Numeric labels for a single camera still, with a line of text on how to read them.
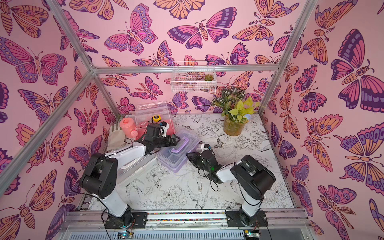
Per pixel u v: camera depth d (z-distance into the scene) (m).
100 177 0.47
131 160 0.60
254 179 0.48
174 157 0.89
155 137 0.75
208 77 0.92
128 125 1.00
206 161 0.70
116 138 1.06
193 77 0.95
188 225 0.73
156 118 1.06
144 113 1.09
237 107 0.91
